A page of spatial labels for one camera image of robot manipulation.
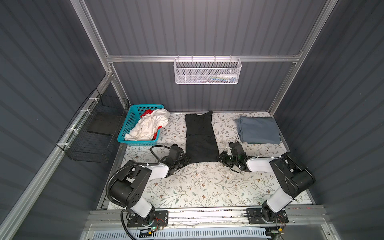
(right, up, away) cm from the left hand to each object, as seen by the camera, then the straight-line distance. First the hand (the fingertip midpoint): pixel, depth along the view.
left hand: (190, 159), depth 93 cm
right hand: (+17, 0, +1) cm, 17 cm away
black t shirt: (+7, +8, +7) cm, 13 cm away
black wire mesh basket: (-49, +15, -21) cm, 55 cm away
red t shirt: (-32, +32, +19) cm, 49 cm away
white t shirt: (-31, +21, +13) cm, 40 cm away
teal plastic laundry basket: (-44, +30, +20) cm, 56 cm away
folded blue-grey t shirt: (+46, +18, +9) cm, 50 cm away
